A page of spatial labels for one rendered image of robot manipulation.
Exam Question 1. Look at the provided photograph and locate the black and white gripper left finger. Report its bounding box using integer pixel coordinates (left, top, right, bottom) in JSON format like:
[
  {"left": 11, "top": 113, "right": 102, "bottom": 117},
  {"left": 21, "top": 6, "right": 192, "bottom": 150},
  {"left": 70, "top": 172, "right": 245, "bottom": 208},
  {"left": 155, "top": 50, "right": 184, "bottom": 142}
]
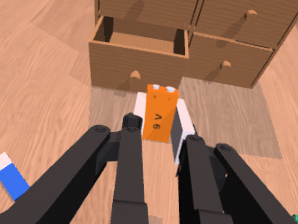
[{"left": 0, "top": 92, "right": 149, "bottom": 224}]

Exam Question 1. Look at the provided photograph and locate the brown wooden drawer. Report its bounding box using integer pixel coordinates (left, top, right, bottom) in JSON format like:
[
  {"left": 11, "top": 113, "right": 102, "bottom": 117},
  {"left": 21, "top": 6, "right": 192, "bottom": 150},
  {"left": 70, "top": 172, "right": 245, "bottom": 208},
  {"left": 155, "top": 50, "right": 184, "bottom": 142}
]
[
  {"left": 195, "top": 0, "right": 298, "bottom": 46},
  {"left": 100, "top": 0, "right": 197, "bottom": 27},
  {"left": 184, "top": 32, "right": 273, "bottom": 86},
  {"left": 88, "top": 16, "right": 189, "bottom": 93}
]

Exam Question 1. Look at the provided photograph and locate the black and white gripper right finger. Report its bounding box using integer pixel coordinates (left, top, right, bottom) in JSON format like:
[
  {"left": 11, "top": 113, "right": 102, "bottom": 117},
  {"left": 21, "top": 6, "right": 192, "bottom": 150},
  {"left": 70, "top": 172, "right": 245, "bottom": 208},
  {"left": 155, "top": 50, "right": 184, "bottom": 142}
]
[{"left": 170, "top": 99, "right": 297, "bottom": 224}]

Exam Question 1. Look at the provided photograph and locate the brown wooden chest of drawers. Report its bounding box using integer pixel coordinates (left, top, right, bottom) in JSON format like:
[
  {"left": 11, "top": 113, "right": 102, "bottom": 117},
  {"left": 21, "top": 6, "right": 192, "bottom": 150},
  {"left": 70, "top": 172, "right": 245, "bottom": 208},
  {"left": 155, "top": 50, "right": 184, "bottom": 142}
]
[{"left": 94, "top": 0, "right": 298, "bottom": 89}]

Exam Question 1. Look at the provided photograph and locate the blue and white eraser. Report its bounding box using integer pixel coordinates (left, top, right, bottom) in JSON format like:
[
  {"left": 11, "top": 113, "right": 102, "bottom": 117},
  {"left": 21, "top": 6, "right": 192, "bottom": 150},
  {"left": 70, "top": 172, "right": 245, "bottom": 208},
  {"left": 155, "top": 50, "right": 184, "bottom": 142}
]
[{"left": 0, "top": 152, "right": 30, "bottom": 201}]

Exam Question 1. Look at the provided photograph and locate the orange nine-volt battery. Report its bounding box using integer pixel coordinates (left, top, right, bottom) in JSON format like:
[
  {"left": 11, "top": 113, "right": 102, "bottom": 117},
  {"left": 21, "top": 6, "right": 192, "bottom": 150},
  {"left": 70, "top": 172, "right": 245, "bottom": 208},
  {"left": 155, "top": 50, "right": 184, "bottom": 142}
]
[{"left": 142, "top": 85, "right": 179, "bottom": 143}]

